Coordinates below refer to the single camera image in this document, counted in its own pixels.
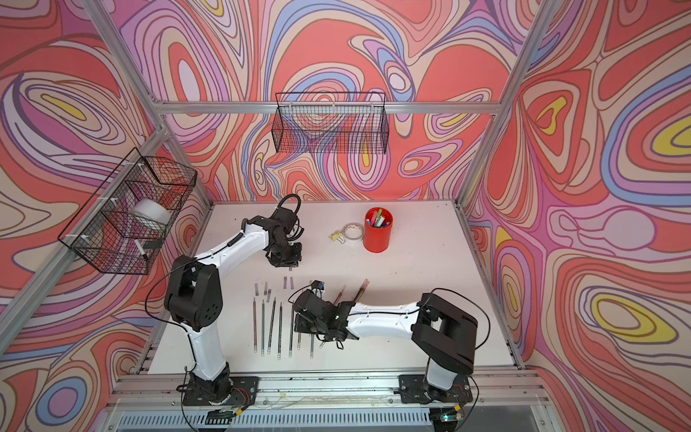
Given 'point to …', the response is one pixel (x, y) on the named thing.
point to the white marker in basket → (140, 248)
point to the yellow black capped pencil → (363, 289)
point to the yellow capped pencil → (311, 345)
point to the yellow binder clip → (336, 236)
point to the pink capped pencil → (339, 295)
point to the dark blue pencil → (272, 323)
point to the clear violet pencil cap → (291, 283)
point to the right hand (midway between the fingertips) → (298, 330)
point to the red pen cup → (377, 229)
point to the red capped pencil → (299, 341)
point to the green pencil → (263, 328)
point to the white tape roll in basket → (150, 210)
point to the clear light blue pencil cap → (269, 295)
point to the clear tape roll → (353, 230)
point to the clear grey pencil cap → (265, 288)
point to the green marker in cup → (380, 212)
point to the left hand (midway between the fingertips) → (302, 264)
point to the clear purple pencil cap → (284, 282)
